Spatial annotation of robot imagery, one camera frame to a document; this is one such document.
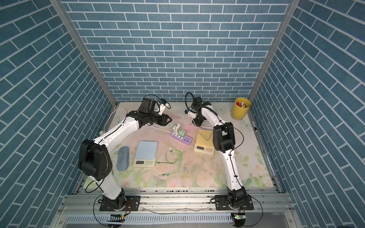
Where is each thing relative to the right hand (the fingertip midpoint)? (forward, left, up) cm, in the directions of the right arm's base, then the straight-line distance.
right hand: (200, 121), depth 106 cm
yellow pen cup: (+5, -28, +11) cm, 30 cm away
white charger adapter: (-13, +16, +6) cm, 22 cm away
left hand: (-12, +18, +16) cm, 27 cm away
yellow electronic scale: (-18, -4, -2) cm, 18 cm away
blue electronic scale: (-29, +33, -1) cm, 44 cm away
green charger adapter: (-14, +12, +4) cm, 19 cm away
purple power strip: (-17, +9, -1) cm, 19 cm away
